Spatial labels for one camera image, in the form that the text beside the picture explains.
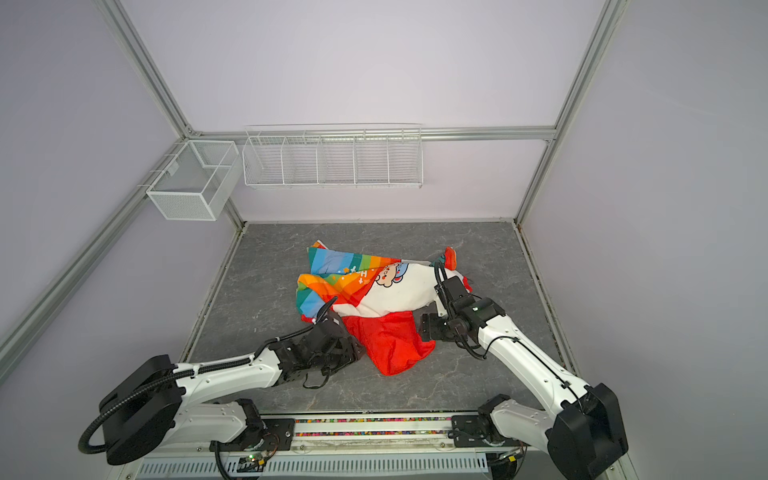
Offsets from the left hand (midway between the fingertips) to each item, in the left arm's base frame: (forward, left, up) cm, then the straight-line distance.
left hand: (360, 358), depth 82 cm
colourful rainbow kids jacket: (+17, -7, +2) cm, 18 cm away
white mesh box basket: (+52, +52, +23) cm, 77 cm away
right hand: (+4, -21, +6) cm, 22 cm away
